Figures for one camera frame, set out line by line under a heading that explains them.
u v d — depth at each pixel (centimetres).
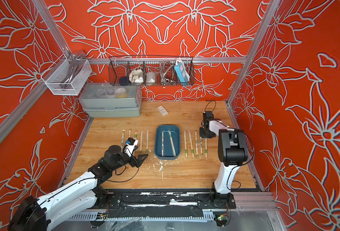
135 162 71
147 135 98
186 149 92
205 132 83
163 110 113
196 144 95
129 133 100
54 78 77
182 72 87
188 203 73
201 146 93
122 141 96
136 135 100
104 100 104
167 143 95
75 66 85
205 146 93
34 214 40
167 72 83
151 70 98
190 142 95
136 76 92
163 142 95
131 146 69
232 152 51
